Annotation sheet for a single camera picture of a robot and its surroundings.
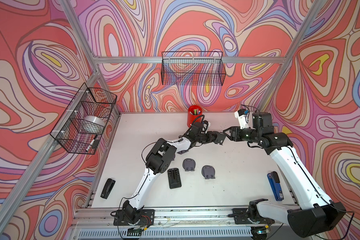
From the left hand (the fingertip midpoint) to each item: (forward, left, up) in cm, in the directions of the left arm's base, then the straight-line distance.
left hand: (220, 139), depth 94 cm
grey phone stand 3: (-18, +8, -8) cm, 22 cm away
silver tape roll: (-9, +67, +24) cm, 72 cm away
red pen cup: (+21, +15, +1) cm, 26 cm away
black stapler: (-29, +65, -6) cm, 71 cm away
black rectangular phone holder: (-23, +29, -6) cm, 38 cm away
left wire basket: (-9, +76, +21) cm, 79 cm away
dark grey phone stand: (-3, +2, +5) cm, 6 cm away
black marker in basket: (-15, +69, +17) cm, 72 cm away
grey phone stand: (-5, +24, -7) cm, 26 cm away
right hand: (-10, +2, +18) cm, 20 cm away
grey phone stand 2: (-13, +20, -9) cm, 26 cm away
